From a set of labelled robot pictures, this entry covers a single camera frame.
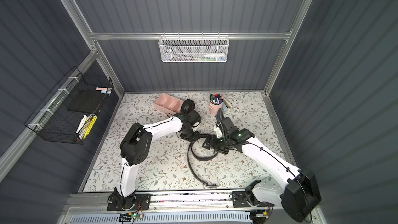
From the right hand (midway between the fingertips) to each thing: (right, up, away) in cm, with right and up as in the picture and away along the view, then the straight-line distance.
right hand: (209, 147), depth 77 cm
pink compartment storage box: (-27, +23, +32) cm, 48 cm away
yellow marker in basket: (-54, +12, -8) cm, 56 cm away
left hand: (-8, 0, +16) cm, 18 cm away
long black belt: (-13, +21, +19) cm, 31 cm away
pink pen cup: (+4, +19, +24) cm, 31 cm away
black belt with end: (-6, +4, +8) cm, 10 cm away
